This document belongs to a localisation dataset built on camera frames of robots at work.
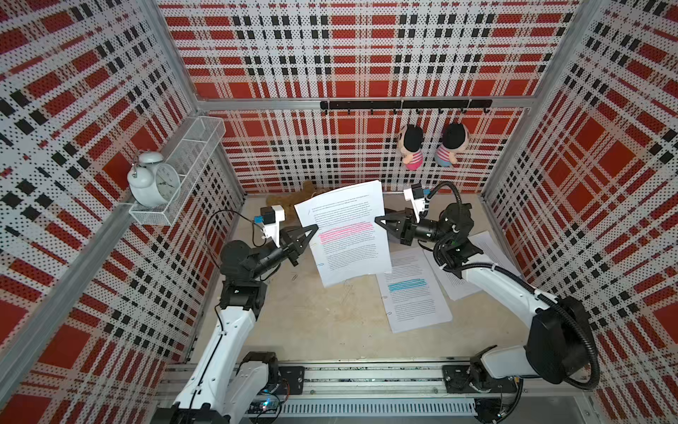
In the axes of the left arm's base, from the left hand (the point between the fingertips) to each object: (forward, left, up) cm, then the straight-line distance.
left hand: (318, 226), depth 66 cm
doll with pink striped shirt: (+41, -30, -3) cm, 51 cm away
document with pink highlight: (-1, -8, -6) cm, 10 cm away
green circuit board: (-36, +15, -33) cm, 51 cm away
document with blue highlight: (-3, -29, -35) cm, 46 cm away
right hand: (+3, -16, -1) cm, 17 cm away
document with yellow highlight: (+13, -62, -36) cm, 73 cm away
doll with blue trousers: (+45, -47, -5) cm, 65 cm away
